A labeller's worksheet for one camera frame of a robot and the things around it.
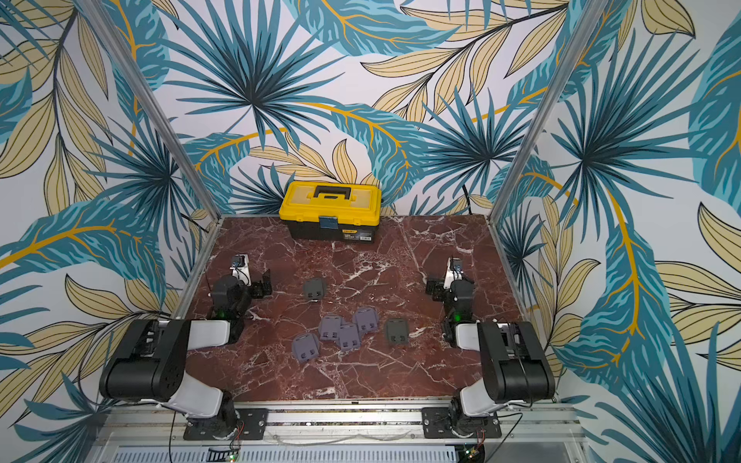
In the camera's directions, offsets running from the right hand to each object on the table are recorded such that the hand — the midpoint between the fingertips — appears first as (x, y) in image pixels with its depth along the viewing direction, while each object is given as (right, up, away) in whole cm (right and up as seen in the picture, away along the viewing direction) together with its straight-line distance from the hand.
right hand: (449, 273), depth 93 cm
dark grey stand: (-44, -6, +5) cm, 45 cm away
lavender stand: (-44, -21, -6) cm, 50 cm away
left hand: (-63, 0, 0) cm, 63 cm away
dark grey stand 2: (-17, -17, -4) cm, 25 cm away
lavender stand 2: (-38, -16, -3) cm, 41 cm away
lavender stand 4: (-27, -15, -1) cm, 30 cm away
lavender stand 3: (-32, -19, -5) cm, 37 cm away
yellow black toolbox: (-38, +20, +6) cm, 44 cm away
